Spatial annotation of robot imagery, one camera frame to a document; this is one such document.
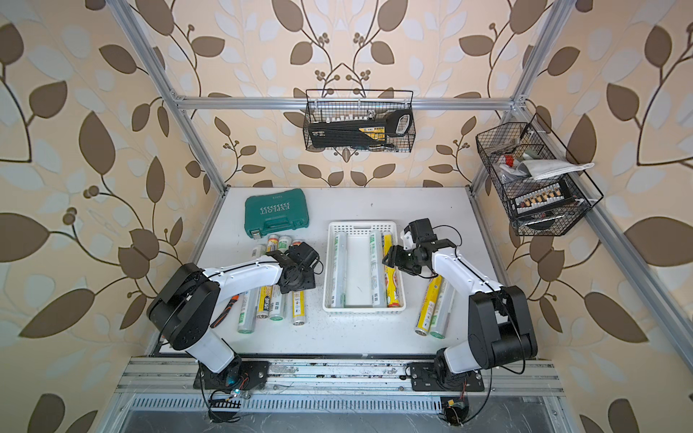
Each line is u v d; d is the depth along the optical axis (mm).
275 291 864
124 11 711
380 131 821
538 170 637
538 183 697
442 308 825
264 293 866
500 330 431
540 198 676
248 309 826
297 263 691
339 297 845
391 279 896
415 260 746
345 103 902
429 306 841
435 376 734
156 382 741
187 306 449
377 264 918
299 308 840
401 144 905
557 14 710
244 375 734
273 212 1058
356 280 918
